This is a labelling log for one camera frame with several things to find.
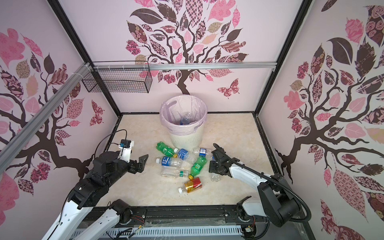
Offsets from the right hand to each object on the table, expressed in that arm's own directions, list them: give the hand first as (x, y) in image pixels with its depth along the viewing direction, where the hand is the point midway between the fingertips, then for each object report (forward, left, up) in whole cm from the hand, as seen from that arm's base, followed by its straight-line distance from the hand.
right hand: (213, 166), depth 90 cm
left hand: (-4, +38, +22) cm, 44 cm away
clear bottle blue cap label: (+8, +7, +3) cm, 11 cm away
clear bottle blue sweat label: (+7, +14, +1) cm, 16 cm away
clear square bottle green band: (-3, +25, -2) cm, 25 cm away
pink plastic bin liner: (+30, +25, +20) cm, 44 cm away
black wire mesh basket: (+70, +74, +16) cm, 103 cm away
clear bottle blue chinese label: (+2, +26, +2) cm, 27 cm away
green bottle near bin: (+10, +29, +4) cm, 31 cm away
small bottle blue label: (-8, 0, +4) cm, 9 cm away
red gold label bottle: (-12, +12, +3) cm, 17 cm away
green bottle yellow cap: (-3, +11, +3) cm, 12 cm away
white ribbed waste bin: (+11, +14, +10) cm, 20 cm away
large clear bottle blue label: (+29, +17, +11) cm, 35 cm away
